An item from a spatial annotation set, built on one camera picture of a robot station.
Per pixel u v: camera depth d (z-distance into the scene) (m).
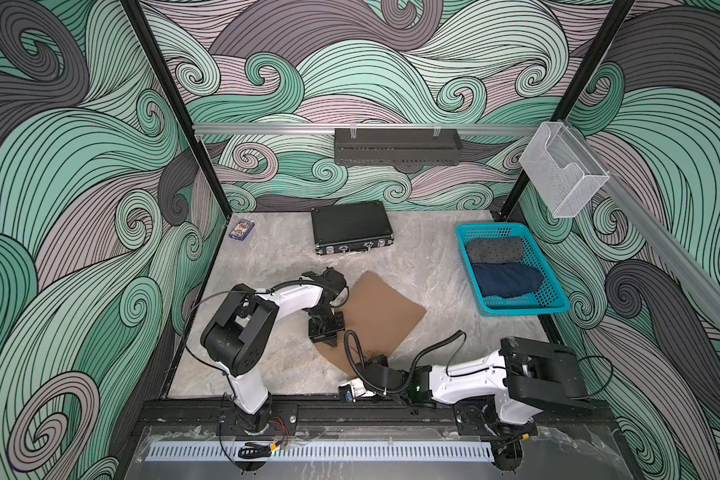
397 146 1.04
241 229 1.14
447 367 0.55
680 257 0.57
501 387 0.45
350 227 1.18
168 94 0.85
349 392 0.67
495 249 1.01
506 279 0.91
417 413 0.59
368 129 0.91
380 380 0.60
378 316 0.92
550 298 0.89
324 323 0.76
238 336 0.47
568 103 0.87
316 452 0.70
